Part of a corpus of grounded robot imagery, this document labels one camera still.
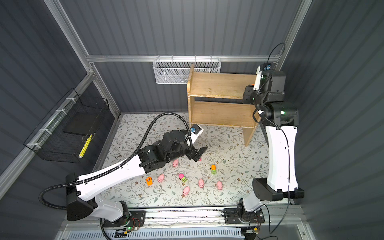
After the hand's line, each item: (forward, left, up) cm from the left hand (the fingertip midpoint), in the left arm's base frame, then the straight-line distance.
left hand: (200, 139), depth 67 cm
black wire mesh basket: (+9, +66, -3) cm, 66 cm away
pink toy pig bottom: (-13, +8, -29) cm, 33 cm away
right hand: (+11, -22, +19) cm, 31 cm away
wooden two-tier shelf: (+37, -14, -7) cm, 40 cm away
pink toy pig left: (-5, +22, -29) cm, 37 cm away
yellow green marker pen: (-3, +54, -3) cm, 54 cm away
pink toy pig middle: (-10, 0, -29) cm, 30 cm away
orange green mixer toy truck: (-2, -8, -29) cm, 30 cm away
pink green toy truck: (-5, +11, -29) cm, 31 cm away
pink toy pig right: (-11, -11, -29) cm, 33 cm away
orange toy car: (-6, +29, -29) cm, 42 cm away
